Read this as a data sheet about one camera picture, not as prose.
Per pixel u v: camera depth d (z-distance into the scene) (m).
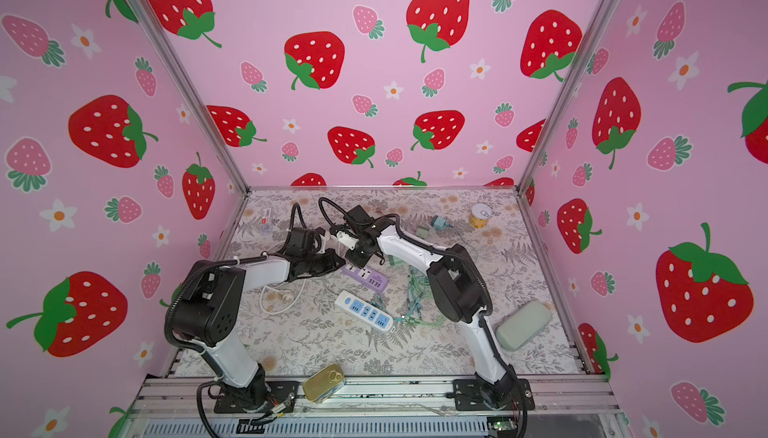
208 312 0.48
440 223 1.07
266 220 1.11
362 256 0.84
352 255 0.84
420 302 0.90
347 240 0.84
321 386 0.73
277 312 0.89
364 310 0.86
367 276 0.93
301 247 0.78
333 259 0.86
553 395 0.76
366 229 0.71
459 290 0.54
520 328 0.80
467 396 0.73
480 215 1.07
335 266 0.86
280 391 0.75
